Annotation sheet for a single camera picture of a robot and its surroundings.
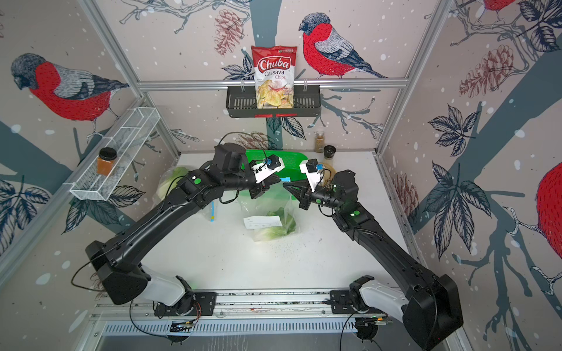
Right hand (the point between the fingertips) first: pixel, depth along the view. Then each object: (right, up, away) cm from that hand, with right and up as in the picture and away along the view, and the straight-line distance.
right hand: (285, 184), depth 68 cm
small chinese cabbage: (+1, -14, +8) cm, 16 cm away
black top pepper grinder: (+21, +13, +38) cm, 45 cm away
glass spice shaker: (+19, +20, +50) cm, 57 cm away
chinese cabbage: (-53, +2, +32) cm, 62 cm away
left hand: (-2, +4, -1) cm, 5 cm away
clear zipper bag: (-12, -12, +16) cm, 23 cm away
